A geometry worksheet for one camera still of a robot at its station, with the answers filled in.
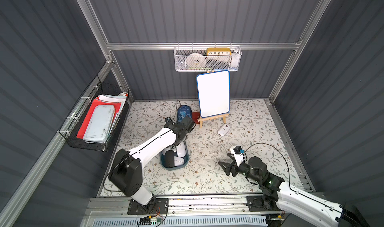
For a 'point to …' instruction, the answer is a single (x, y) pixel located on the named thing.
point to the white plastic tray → (99, 123)
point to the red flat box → (195, 116)
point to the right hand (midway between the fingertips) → (227, 157)
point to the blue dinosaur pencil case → (184, 111)
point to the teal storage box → (186, 159)
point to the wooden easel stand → (201, 120)
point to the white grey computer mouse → (165, 150)
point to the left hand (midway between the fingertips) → (176, 137)
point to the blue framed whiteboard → (213, 92)
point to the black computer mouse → (169, 158)
